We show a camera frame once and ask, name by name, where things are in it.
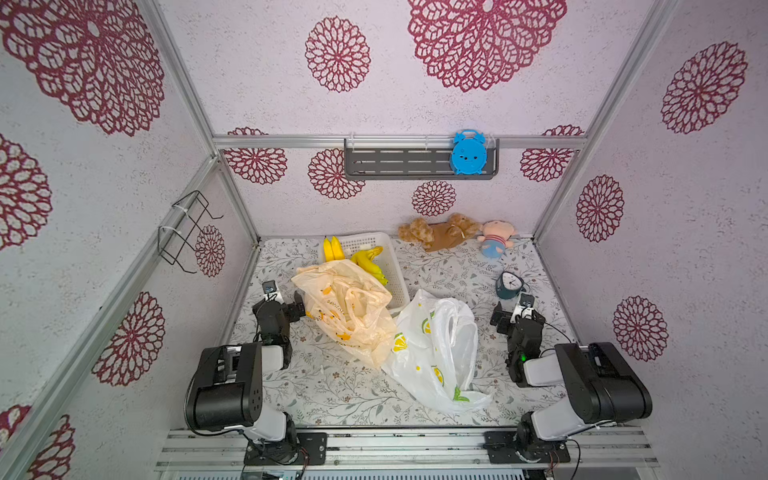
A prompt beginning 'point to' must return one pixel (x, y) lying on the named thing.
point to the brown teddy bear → (438, 236)
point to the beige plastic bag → (351, 307)
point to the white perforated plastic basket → (387, 260)
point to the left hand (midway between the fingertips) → (282, 296)
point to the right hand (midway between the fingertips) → (516, 303)
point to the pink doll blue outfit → (495, 238)
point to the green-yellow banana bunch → (365, 259)
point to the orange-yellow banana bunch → (333, 249)
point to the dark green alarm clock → (508, 285)
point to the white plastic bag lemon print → (436, 352)
